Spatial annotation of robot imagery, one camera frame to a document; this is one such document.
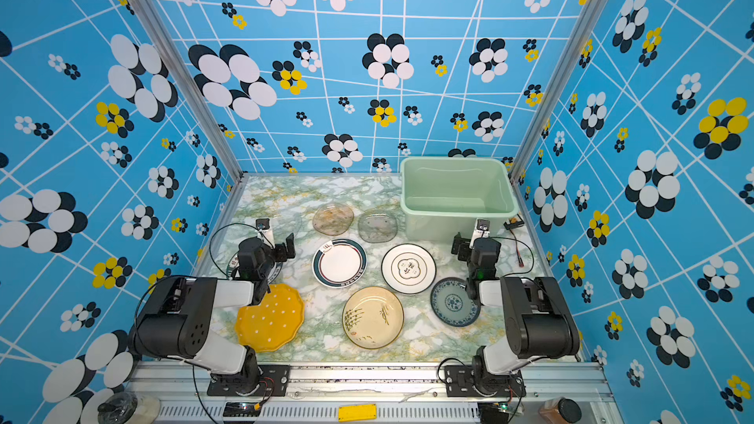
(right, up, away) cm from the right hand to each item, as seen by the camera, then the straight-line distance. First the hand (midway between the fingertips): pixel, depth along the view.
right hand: (480, 235), depth 93 cm
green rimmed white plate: (-46, -9, +1) cm, 46 cm away
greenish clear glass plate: (-33, +2, +9) cm, 35 cm away
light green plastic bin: (-8, +13, +19) cm, 24 cm away
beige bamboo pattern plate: (-34, -23, -8) cm, 42 cm away
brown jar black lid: (+7, -34, -31) cm, 47 cm away
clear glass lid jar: (-86, -33, -32) cm, 97 cm away
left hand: (-64, +1, 0) cm, 64 cm away
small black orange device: (+15, +3, +10) cm, 18 cm away
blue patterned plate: (-11, -20, -7) cm, 24 cm away
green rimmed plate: (-65, -11, -2) cm, 66 cm away
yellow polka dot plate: (-63, -24, -11) cm, 68 cm away
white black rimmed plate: (-23, -11, 0) cm, 25 cm away
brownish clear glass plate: (-50, +4, +13) cm, 52 cm away
